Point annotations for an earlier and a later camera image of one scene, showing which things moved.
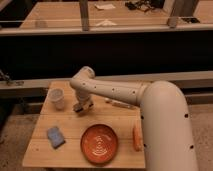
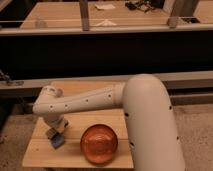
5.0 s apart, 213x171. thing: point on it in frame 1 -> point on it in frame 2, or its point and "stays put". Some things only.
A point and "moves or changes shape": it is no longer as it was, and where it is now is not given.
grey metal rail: (187, 77) stays put
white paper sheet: (104, 6) stays put
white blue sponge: (55, 137) stays put
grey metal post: (84, 10) stays put
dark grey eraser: (78, 108) moves or changes shape
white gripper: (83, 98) -> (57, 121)
